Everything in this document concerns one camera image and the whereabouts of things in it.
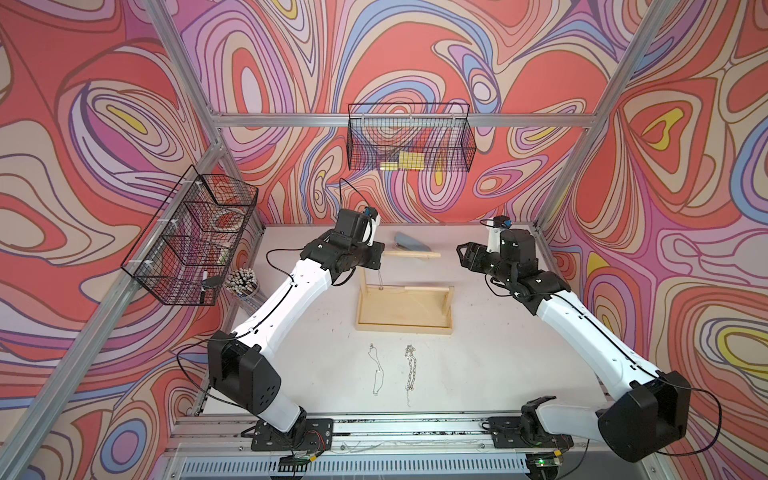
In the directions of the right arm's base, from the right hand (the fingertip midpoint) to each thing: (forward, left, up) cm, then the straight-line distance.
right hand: (467, 257), depth 80 cm
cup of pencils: (-3, +62, -4) cm, 62 cm away
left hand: (+2, +23, +2) cm, 23 cm away
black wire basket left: (-2, +73, +7) cm, 73 cm away
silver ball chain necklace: (+3, +24, -15) cm, 28 cm away
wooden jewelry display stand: (-2, +17, -24) cm, 29 cm away
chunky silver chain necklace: (-22, +16, -24) cm, 36 cm away
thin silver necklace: (-23, +25, -24) cm, 42 cm away
